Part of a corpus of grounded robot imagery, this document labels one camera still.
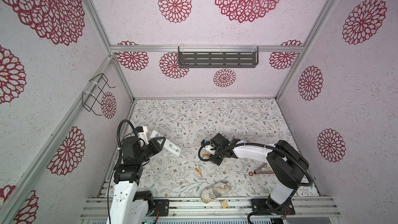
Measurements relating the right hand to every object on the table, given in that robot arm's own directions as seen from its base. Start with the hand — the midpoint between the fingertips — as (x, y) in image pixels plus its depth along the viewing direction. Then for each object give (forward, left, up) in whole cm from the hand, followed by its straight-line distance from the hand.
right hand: (211, 155), depth 91 cm
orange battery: (-9, +7, 0) cm, 12 cm away
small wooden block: (-25, -6, 0) cm, 26 cm away
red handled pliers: (-9, -25, 0) cm, 27 cm away
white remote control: (-5, +21, +19) cm, 29 cm away
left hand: (-2, +23, +19) cm, 30 cm away
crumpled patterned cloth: (-20, -2, +2) cm, 20 cm away
